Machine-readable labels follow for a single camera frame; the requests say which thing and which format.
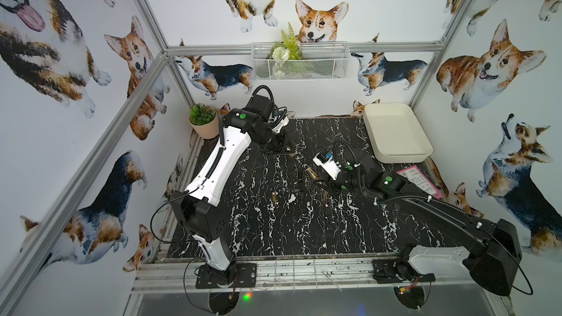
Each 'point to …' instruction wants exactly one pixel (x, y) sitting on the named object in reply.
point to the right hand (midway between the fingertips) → (313, 179)
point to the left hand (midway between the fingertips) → (296, 147)
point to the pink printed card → (413, 175)
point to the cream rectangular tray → (395, 133)
